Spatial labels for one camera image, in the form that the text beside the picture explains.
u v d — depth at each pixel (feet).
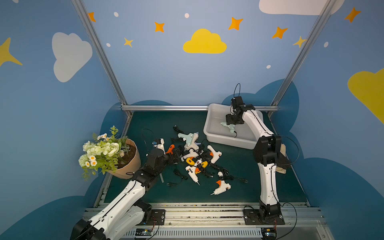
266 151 2.00
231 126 3.62
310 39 2.63
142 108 3.95
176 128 3.63
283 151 3.26
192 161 2.99
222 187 2.70
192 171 2.82
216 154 3.14
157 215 2.46
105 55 2.88
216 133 3.10
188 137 3.32
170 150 3.21
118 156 2.14
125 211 1.57
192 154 3.15
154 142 2.26
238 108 2.50
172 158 2.35
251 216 2.45
